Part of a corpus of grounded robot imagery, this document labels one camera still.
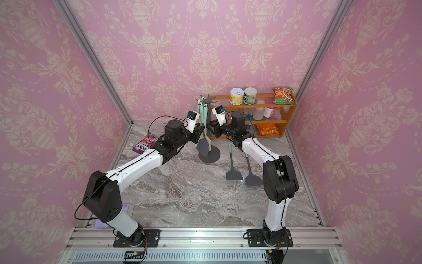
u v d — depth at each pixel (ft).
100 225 2.43
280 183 1.62
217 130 2.55
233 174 3.09
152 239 2.44
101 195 1.45
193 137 2.41
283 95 2.94
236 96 2.86
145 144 3.42
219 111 2.47
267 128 3.69
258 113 3.26
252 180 3.02
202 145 3.00
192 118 2.25
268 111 3.26
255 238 2.39
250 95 2.86
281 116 3.50
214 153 3.35
